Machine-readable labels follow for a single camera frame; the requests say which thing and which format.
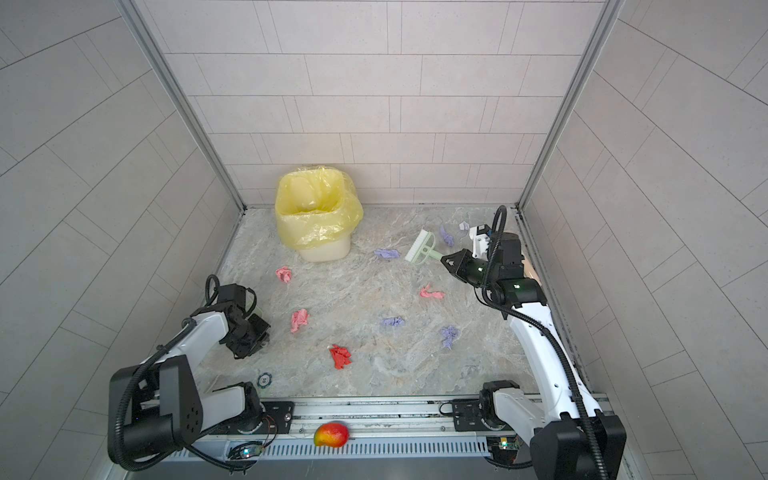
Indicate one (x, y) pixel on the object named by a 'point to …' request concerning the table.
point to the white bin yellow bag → (316, 210)
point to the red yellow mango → (331, 435)
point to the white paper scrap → (464, 226)
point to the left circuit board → (247, 450)
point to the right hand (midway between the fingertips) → (440, 259)
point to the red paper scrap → (340, 357)
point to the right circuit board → (508, 443)
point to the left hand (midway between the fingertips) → (277, 330)
